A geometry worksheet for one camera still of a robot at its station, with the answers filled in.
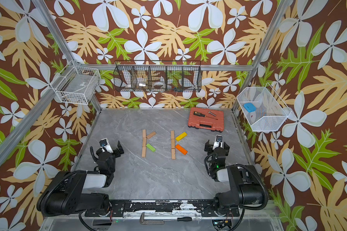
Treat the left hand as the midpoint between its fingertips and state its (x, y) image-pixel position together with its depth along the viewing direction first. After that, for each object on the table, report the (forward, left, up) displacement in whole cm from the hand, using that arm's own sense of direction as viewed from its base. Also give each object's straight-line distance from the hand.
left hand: (111, 142), depth 88 cm
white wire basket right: (+13, -91, +16) cm, 94 cm away
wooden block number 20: (+14, -17, -10) cm, 24 cm away
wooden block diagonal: (+13, -22, -11) cm, 28 cm away
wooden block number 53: (+5, -39, -10) cm, 40 cm away
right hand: (+2, -66, -2) cm, 66 cm away
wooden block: (+13, -38, -10) cm, 42 cm away
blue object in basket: (+16, -85, +15) cm, 88 cm away
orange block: (+1, -44, -11) cm, 46 cm away
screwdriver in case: (+27, -59, -4) cm, 65 cm away
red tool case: (+21, -62, -6) cm, 65 cm away
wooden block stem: (-1, -19, -11) cm, 22 cm away
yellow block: (+11, -44, -10) cm, 47 cm away
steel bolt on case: (+29, -68, -5) cm, 74 cm away
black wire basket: (+40, -28, +21) cm, 53 cm away
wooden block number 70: (+7, -18, -10) cm, 22 cm away
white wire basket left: (+26, +20, +24) cm, 41 cm away
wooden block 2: (-3, -39, -9) cm, 40 cm away
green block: (+2, -23, -11) cm, 25 cm away
